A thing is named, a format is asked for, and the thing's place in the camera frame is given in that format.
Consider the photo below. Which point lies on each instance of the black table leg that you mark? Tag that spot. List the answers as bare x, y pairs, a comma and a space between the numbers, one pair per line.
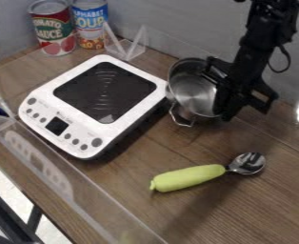
16, 231

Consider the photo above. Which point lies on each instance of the white and black stove top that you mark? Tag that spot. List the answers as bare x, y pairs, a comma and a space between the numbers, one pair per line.
86, 108

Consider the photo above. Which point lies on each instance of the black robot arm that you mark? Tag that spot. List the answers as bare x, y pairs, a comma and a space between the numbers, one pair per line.
271, 20

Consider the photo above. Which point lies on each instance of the tomato sauce can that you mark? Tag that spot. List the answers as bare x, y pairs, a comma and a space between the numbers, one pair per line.
52, 22

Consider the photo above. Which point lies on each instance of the silver pot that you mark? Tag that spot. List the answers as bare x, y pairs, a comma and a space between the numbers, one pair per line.
190, 92

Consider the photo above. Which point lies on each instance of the alphabet soup can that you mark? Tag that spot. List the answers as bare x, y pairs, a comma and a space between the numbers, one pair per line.
89, 15

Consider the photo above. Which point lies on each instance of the clear acrylic front panel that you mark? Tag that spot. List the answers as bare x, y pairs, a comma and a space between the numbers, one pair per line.
82, 209

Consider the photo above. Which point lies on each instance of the clear acrylic bracket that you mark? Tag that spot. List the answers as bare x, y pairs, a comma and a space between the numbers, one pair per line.
122, 48

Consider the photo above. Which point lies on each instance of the green handled metal spoon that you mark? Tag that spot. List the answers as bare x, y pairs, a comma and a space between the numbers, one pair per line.
247, 164

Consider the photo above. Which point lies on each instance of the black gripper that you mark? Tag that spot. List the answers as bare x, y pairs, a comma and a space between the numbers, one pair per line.
241, 88

